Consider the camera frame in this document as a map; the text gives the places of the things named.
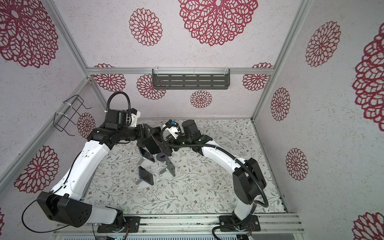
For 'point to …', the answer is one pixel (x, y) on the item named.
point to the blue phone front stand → (146, 176)
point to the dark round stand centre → (162, 156)
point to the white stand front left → (141, 184)
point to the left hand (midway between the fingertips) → (149, 134)
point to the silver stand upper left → (144, 163)
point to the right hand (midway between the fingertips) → (163, 139)
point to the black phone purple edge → (152, 144)
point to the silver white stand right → (165, 173)
